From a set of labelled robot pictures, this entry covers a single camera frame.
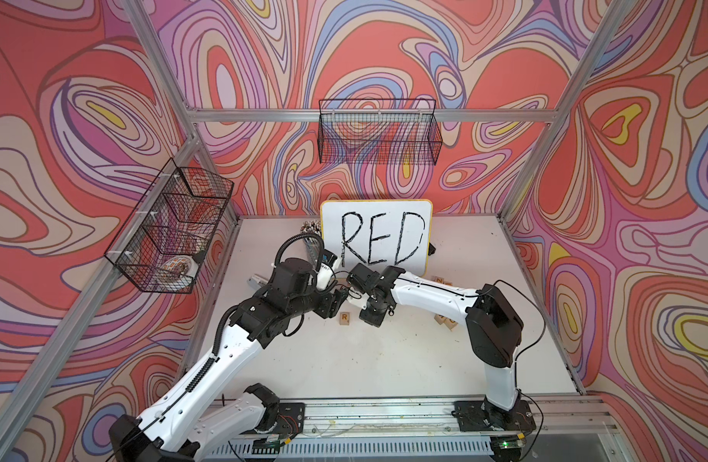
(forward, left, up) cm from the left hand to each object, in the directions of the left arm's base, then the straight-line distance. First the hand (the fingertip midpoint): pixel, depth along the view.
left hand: (341, 289), depth 72 cm
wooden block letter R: (+2, 0, -20) cm, 20 cm away
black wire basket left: (+9, +47, +6) cm, 49 cm away
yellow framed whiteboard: (+22, -12, -3) cm, 25 cm away
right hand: (+1, -10, -19) cm, 22 cm away
